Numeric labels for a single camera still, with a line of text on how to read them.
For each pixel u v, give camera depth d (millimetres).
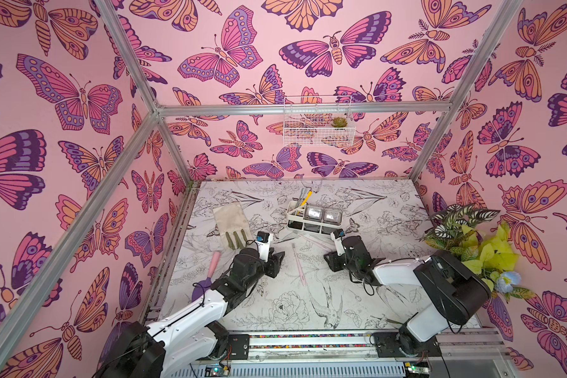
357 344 746
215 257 916
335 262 828
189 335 488
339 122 922
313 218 990
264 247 723
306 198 1130
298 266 916
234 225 1032
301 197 972
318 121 950
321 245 973
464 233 711
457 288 464
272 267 718
